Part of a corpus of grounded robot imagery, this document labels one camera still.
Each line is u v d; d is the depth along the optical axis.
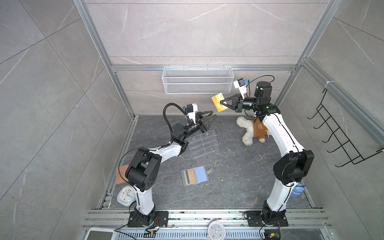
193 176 0.88
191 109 0.66
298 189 0.75
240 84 0.65
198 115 0.71
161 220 0.72
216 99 0.70
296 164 0.48
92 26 0.74
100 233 0.66
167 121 0.64
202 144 0.97
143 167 0.53
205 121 0.67
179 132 0.64
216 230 0.69
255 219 0.73
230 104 0.70
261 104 0.63
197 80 1.01
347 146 0.64
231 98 0.68
